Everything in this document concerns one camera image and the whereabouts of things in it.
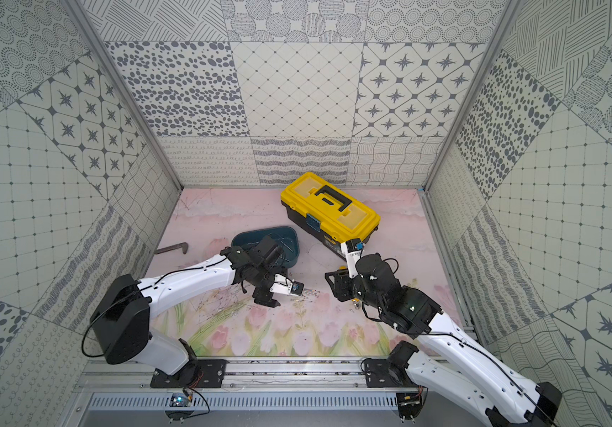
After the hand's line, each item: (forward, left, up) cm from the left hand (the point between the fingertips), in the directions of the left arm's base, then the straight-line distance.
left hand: (283, 280), depth 83 cm
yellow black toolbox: (+21, -14, +8) cm, 27 cm away
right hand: (-4, -15, +11) cm, 19 cm away
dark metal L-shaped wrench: (+17, +41, -7) cm, 45 cm away
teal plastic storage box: (+21, +2, -6) cm, 22 cm away
